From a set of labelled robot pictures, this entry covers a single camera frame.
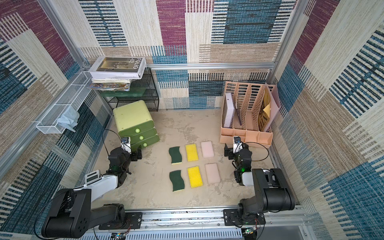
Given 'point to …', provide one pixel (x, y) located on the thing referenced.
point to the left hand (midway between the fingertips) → (131, 145)
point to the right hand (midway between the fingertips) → (235, 141)
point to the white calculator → (92, 176)
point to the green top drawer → (137, 129)
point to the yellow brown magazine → (265, 111)
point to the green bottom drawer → (145, 143)
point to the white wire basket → (73, 96)
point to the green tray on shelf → (132, 92)
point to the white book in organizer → (228, 120)
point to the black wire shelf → (151, 96)
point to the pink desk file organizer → (249, 111)
